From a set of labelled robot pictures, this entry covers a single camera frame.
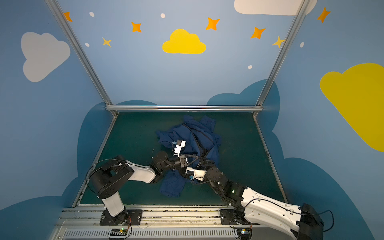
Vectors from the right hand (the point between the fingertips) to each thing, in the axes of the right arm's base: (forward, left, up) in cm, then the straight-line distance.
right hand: (202, 158), depth 76 cm
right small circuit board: (-28, -22, -20) cm, 41 cm away
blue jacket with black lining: (+15, +3, -1) cm, 15 cm away
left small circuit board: (-32, +40, -20) cm, 55 cm away
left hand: (+1, +2, +1) cm, 2 cm away
